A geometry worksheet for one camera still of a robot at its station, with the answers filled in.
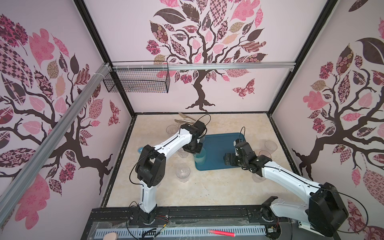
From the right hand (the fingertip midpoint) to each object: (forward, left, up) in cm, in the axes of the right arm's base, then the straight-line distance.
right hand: (230, 156), depth 86 cm
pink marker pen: (-36, +9, -8) cm, 38 cm away
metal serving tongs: (+35, +32, -7) cm, 48 cm away
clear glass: (+5, +29, -5) cm, 30 cm away
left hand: (+2, +22, 0) cm, 22 cm away
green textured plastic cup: (-2, +18, +1) cm, 18 cm away
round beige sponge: (-37, +61, -7) cm, 72 cm away
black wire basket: (+67, +67, +9) cm, 95 cm away
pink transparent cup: (+3, -23, -3) cm, 23 cm away
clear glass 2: (-6, +28, -8) cm, 30 cm away
